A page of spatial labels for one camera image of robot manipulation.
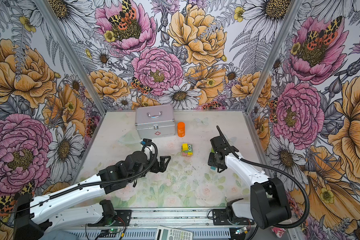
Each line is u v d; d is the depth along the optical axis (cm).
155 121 96
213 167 91
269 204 41
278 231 68
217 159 73
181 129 102
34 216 40
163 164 65
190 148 94
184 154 94
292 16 74
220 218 74
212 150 73
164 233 70
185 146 92
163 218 76
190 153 95
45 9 72
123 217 74
